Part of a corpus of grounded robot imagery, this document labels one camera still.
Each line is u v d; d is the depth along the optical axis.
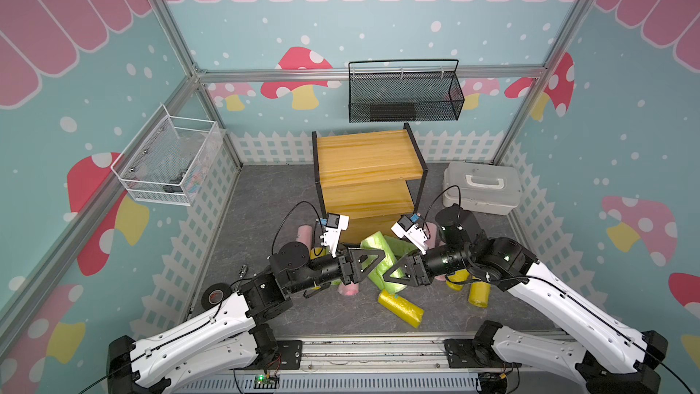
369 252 0.57
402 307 0.79
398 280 0.58
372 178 0.71
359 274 0.54
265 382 0.73
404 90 0.94
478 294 0.83
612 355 0.38
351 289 0.84
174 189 0.68
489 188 0.96
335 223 0.57
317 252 0.59
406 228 0.58
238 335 0.62
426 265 0.55
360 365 0.74
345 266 0.54
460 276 0.55
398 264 0.59
